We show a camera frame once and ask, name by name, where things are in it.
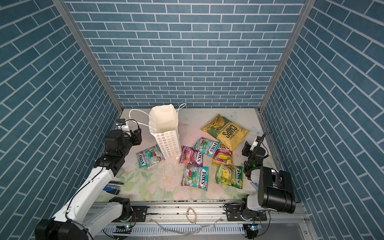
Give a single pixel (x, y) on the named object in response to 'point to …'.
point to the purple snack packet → (190, 156)
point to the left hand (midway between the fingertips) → (137, 129)
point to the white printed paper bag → (163, 121)
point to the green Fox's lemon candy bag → (229, 175)
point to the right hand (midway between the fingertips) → (250, 141)
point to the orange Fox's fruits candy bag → (222, 155)
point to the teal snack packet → (196, 176)
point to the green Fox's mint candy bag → (150, 157)
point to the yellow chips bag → (227, 133)
